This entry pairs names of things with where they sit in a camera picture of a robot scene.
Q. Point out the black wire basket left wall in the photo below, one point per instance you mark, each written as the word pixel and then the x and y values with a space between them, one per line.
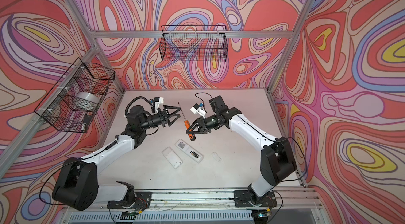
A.
pixel 59 111

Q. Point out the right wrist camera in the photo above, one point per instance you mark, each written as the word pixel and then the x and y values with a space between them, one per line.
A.
pixel 199 109

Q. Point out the white tape roll in basket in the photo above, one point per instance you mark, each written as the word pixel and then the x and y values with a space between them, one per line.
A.
pixel 85 101

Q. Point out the black wire basket wall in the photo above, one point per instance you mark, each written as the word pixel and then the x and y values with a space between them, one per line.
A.
pixel 59 111
pixel 197 42

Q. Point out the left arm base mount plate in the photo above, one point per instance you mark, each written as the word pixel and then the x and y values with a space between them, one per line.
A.
pixel 138 200

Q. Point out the orange handled screwdriver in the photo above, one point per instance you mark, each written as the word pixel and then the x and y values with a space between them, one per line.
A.
pixel 187 125

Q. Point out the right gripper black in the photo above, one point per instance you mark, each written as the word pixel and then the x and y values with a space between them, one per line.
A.
pixel 201 124

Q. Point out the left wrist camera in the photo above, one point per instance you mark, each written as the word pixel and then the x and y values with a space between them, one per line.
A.
pixel 158 101

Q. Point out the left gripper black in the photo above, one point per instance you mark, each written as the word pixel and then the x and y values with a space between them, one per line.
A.
pixel 163 119

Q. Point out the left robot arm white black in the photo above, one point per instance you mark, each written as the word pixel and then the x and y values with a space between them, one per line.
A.
pixel 78 185

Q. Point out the small black item in basket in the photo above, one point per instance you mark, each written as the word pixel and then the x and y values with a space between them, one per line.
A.
pixel 86 120

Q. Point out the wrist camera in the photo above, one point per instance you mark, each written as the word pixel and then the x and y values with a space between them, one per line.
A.
pixel 158 101
pixel 199 109

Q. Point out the aluminium front rail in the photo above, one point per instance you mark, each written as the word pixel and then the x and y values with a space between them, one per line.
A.
pixel 284 205

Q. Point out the black silver AAA battery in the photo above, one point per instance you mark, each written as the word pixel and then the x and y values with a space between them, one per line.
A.
pixel 194 154

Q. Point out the black wire basket back wall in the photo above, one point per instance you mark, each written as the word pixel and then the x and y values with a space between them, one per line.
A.
pixel 197 42

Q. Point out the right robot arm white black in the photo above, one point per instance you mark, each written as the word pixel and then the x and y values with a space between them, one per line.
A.
pixel 277 159

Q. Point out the white battery cover plate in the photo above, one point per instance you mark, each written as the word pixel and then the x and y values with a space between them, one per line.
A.
pixel 172 157

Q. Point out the white remote control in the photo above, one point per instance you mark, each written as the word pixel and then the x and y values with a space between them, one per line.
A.
pixel 186 148

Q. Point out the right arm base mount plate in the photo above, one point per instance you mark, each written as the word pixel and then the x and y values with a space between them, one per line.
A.
pixel 245 198

